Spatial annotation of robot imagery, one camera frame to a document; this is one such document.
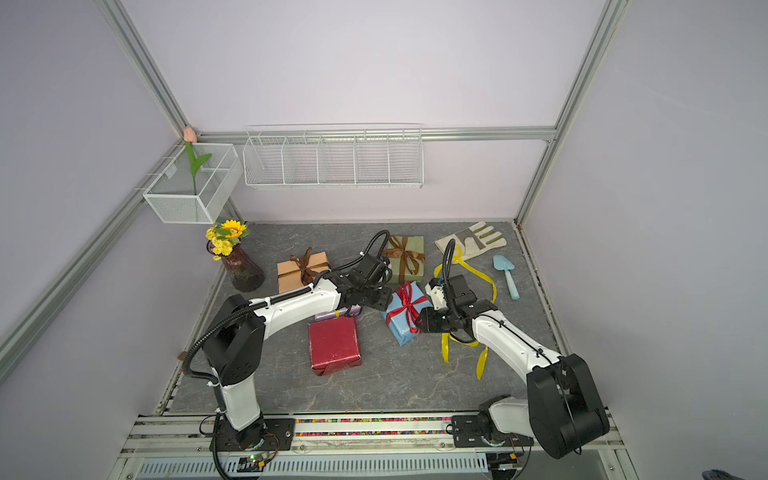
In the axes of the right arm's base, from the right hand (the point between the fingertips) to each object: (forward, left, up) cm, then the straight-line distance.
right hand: (421, 320), depth 87 cm
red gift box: (-7, +25, 0) cm, 26 cm away
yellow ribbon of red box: (-7, -18, -6) cm, 21 cm away
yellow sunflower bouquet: (+18, +56, +17) cm, 62 cm away
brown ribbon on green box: (+24, +4, 0) cm, 24 cm away
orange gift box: (+18, +43, -1) cm, 46 cm away
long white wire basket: (+49, +28, +23) cm, 61 cm away
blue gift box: (+2, +5, +1) cm, 6 cm away
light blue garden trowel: (+24, -31, -5) cm, 39 cm away
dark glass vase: (+18, +58, -1) cm, 61 cm away
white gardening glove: (+36, -25, -6) cm, 45 cm away
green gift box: (+30, 0, 0) cm, 30 cm away
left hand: (+6, +10, +2) cm, 12 cm away
